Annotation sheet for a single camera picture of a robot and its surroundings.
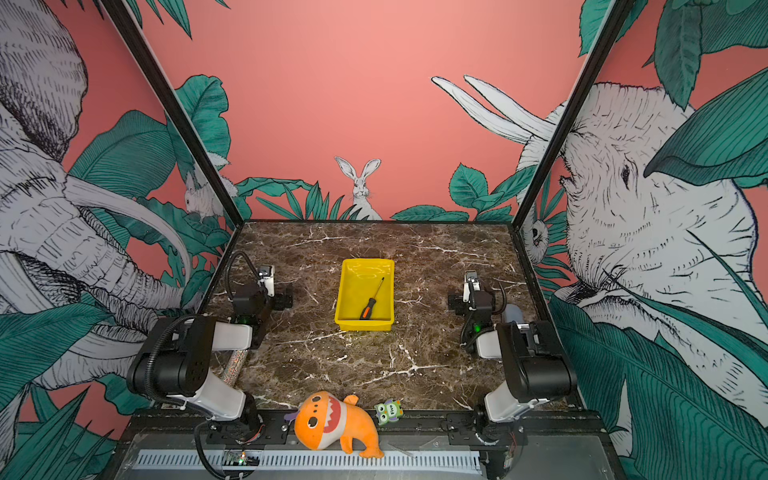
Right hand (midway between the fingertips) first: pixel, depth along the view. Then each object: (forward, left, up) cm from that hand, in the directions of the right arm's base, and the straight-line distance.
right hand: (467, 281), depth 93 cm
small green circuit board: (-46, +61, -5) cm, 77 cm away
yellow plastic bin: (+4, +36, -7) cm, 37 cm away
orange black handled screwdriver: (-7, +32, -5) cm, 33 cm away
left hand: (+1, +62, +1) cm, 62 cm away
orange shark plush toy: (-39, +40, +2) cm, 56 cm away
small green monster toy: (-36, +24, -7) cm, 44 cm away
